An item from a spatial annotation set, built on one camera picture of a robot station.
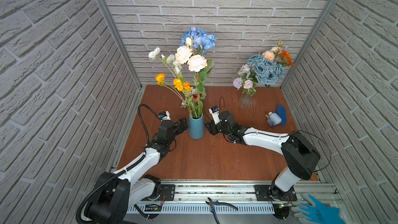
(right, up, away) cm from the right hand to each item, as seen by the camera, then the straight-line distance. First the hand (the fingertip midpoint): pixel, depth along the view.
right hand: (211, 122), depth 88 cm
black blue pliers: (0, -36, -18) cm, 40 cm away
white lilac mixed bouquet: (+20, +24, 0) cm, 32 cm away
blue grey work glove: (+47, -39, -20) cm, 64 cm away
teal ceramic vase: (-8, -2, -6) cm, 10 cm away
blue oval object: (+49, +5, +14) cm, 51 cm away
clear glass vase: (+26, +14, +18) cm, 35 cm away
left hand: (-16, +2, -2) cm, 16 cm away
